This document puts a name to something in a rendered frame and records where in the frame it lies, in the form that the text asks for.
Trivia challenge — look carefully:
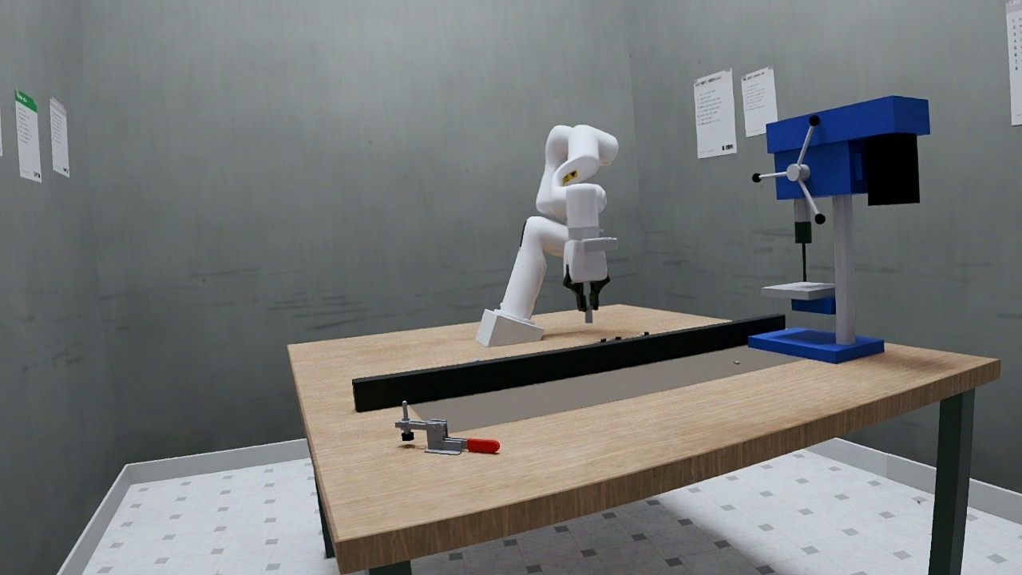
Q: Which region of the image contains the grey toggle clamp with red handle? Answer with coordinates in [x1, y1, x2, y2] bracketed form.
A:
[394, 401, 500, 456]

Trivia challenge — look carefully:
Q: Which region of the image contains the blue drill press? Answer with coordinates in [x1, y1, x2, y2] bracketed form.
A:
[748, 95, 930, 364]

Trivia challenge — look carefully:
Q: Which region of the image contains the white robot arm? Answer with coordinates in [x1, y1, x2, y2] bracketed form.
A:
[494, 125, 618, 325]

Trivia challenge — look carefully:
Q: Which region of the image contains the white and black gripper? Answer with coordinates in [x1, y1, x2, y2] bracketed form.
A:
[562, 240, 610, 312]

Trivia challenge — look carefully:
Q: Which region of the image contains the long black flat bar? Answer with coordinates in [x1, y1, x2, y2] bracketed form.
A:
[352, 314, 786, 412]

